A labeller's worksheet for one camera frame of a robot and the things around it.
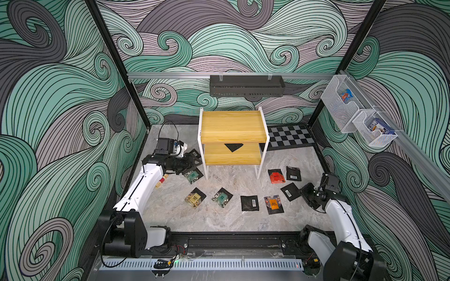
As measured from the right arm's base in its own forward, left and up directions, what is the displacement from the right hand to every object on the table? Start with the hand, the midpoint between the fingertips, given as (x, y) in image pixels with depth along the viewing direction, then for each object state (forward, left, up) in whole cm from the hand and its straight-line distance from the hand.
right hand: (303, 193), depth 84 cm
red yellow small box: (+9, +73, -2) cm, 74 cm away
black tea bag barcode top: (-3, +27, -4) cm, 27 cm away
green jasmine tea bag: (+12, +56, -3) cm, 58 cm away
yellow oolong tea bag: (0, +54, -4) cm, 54 cm away
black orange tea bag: (-4, +14, -4) cm, 16 cm away
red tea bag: (+12, +10, -4) cm, 16 cm away
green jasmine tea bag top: (0, +40, -4) cm, 40 cm away
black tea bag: (+3, +4, -5) cm, 7 cm away
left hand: (+9, +51, +15) cm, 54 cm away
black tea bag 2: (+13, 0, -4) cm, 14 cm away
